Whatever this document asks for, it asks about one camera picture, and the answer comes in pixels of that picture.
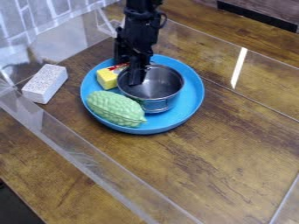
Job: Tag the clear acrylic barrier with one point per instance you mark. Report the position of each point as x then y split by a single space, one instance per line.
224 169

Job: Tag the stainless steel pot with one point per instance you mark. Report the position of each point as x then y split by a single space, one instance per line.
157 93

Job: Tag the yellow butter box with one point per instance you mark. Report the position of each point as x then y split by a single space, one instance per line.
107 75

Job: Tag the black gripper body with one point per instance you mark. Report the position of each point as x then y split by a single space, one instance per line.
143 23

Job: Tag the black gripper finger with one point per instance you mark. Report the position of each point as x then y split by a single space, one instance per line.
121 53
139 61

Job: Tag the green bumpy toy gourd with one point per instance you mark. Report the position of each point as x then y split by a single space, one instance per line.
116 108

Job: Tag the dark wooden furniture edge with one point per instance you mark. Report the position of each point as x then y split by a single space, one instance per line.
257 16

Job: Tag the blue round tray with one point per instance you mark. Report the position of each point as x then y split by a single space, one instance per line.
163 121

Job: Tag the white speckled block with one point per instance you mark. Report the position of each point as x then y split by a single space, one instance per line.
44 84

